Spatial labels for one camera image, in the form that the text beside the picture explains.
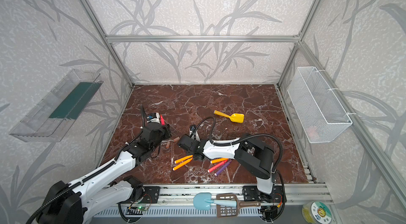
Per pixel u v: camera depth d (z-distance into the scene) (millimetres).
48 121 637
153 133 620
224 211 706
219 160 833
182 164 825
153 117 727
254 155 499
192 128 785
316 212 629
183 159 845
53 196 407
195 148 667
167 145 890
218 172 805
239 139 504
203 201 710
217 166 824
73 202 389
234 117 1016
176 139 914
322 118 600
